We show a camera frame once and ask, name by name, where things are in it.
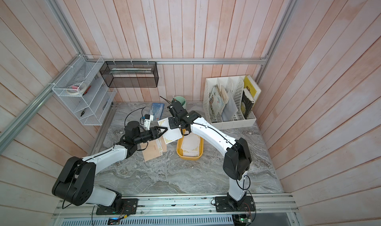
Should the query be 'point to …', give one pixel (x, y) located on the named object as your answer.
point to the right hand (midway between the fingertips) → (173, 120)
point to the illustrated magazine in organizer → (216, 100)
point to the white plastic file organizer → (234, 85)
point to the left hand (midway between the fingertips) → (166, 131)
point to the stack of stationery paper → (190, 144)
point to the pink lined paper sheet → (163, 145)
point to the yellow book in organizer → (252, 86)
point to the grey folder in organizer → (229, 109)
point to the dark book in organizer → (247, 103)
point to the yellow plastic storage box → (179, 151)
